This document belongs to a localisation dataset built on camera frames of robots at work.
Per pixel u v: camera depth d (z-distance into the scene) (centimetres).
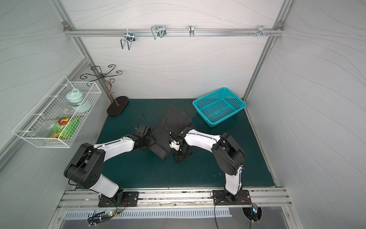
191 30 79
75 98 65
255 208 70
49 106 65
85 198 75
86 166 45
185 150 74
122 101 116
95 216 69
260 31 77
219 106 118
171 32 78
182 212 70
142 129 75
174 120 102
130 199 73
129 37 78
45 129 62
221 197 75
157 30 76
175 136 73
